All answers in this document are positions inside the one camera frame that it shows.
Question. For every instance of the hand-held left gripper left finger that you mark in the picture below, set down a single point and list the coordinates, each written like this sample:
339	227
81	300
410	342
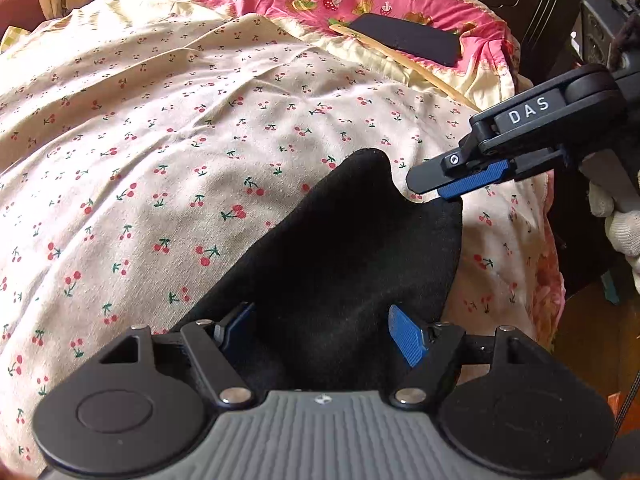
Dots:
236	329

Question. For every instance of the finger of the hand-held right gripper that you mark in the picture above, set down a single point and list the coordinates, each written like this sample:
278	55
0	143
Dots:
537	164
475	179

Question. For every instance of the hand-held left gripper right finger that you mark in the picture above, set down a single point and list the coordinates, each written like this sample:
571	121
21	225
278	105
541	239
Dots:
407	336

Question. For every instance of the black pants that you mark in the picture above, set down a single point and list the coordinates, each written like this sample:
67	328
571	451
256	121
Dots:
350	260

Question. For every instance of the person's right hand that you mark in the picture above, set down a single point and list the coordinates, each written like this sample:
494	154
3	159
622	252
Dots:
625	232

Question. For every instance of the dark wooden bed board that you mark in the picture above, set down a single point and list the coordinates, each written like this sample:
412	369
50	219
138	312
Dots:
540	0

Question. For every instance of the black rectangular pad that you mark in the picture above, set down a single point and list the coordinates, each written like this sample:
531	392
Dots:
405	40

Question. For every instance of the cherry print bed sheet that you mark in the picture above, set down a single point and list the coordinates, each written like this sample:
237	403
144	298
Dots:
150	135

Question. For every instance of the green yellow checked cloth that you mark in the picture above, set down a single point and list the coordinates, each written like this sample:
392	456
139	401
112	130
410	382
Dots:
12	39

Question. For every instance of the maroon padded headboard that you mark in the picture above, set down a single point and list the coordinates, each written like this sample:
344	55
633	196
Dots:
20	7

